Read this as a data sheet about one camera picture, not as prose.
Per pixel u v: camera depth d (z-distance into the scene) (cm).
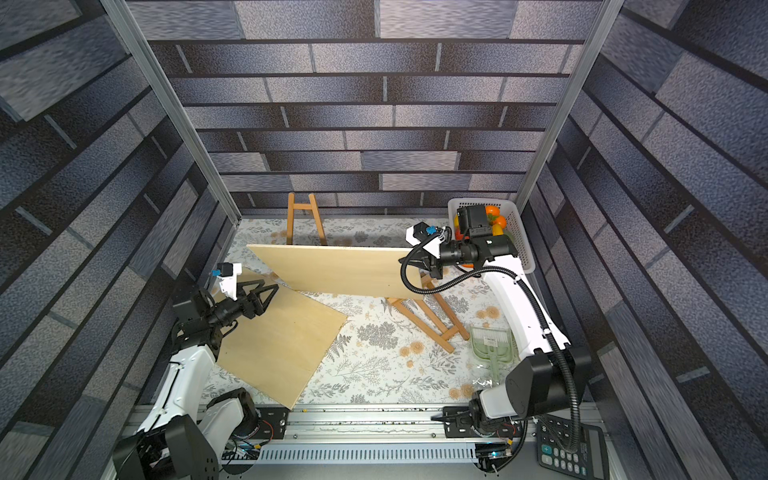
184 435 40
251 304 70
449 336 87
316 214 97
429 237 58
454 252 63
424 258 64
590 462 67
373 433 73
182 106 89
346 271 111
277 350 92
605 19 70
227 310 68
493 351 85
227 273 69
